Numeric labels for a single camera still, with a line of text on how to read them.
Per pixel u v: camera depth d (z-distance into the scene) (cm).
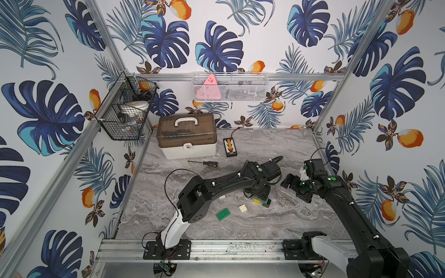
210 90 90
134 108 80
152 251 73
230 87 93
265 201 84
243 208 85
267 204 84
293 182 72
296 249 73
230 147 109
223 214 84
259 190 71
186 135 89
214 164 100
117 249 76
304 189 66
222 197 89
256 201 86
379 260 39
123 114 83
